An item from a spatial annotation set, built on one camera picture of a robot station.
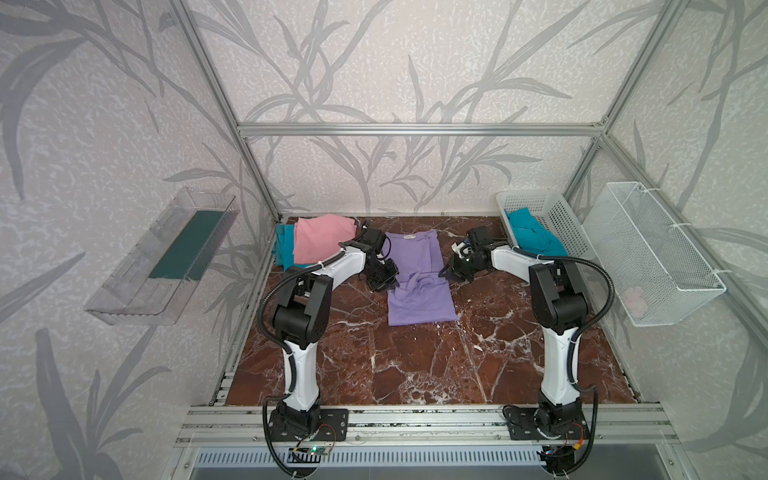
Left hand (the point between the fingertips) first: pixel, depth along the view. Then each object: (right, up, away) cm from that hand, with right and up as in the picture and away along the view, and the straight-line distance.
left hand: (403, 272), depth 95 cm
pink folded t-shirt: (-31, +12, +10) cm, 34 cm away
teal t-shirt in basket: (+47, +12, +13) cm, 50 cm away
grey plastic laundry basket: (+59, +22, +23) cm, 67 cm away
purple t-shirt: (+6, -8, +1) cm, 10 cm away
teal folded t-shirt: (-42, +7, +9) cm, 44 cm away
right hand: (+13, +2, +6) cm, 14 cm away
